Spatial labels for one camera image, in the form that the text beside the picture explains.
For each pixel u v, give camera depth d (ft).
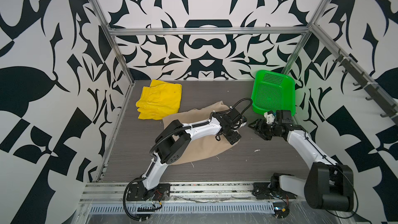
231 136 2.59
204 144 2.85
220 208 2.13
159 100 3.54
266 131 2.44
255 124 2.59
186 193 2.48
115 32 3.07
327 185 1.35
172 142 1.70
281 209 2.32
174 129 1.71
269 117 2.66
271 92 3.88
